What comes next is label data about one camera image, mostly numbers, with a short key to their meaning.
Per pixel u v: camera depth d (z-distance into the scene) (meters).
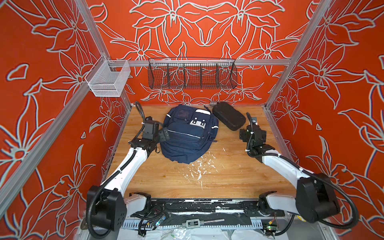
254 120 0.74
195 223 0.68
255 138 0.65
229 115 1.04
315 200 0.41
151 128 0.62
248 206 0.73
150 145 0.58
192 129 0.96
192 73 0.97
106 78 0.92
